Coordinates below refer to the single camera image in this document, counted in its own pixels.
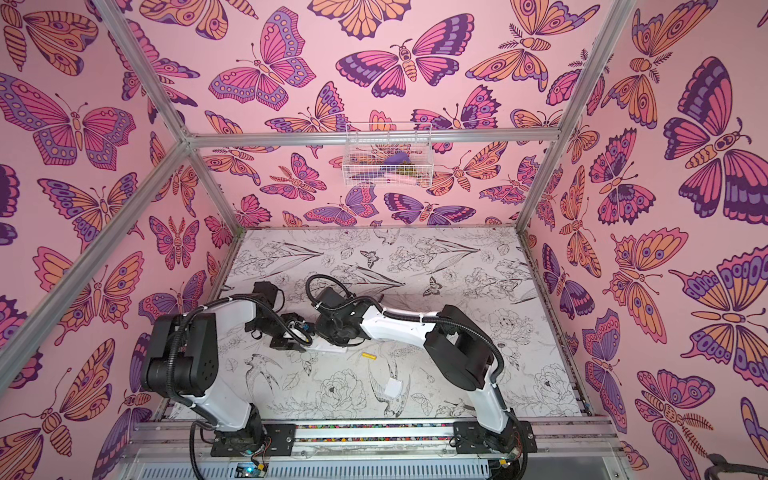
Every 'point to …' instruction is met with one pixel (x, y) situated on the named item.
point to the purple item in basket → (397, 158)
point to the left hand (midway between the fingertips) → (304, 331)
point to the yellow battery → (369, 356)
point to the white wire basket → (388, 165)
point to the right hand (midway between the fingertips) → (313, 330)
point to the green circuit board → (250, 470)
